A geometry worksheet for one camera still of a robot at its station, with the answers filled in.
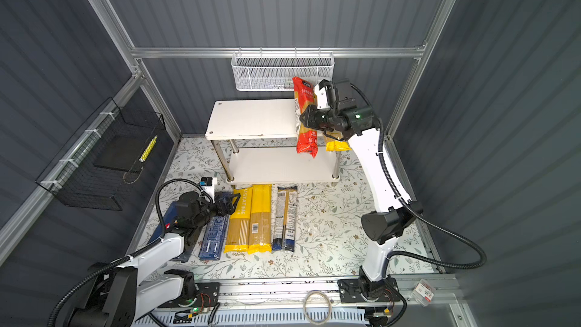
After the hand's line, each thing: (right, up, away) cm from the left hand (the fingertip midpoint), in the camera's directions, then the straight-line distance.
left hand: (232, 195), depth 86 cm
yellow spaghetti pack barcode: (+11, -13, 0) cm, 17 cm away
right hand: (+28, +28, -14) cm, 42 cm away
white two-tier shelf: (+13, +28, -6) cm, 32 cm away
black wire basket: (-39, +11, -14) cm, 43 cm away
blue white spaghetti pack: (+20, -10, +3) cm, 23 cm away
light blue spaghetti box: (-6, -15, -3) cm, 17 cm away
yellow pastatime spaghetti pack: (+3, -13, +1) cm, 14 cm away
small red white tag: (+66, -29, -13) cm, 73 cm away
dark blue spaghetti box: (-24, -8, -1) cm, 26 cm away
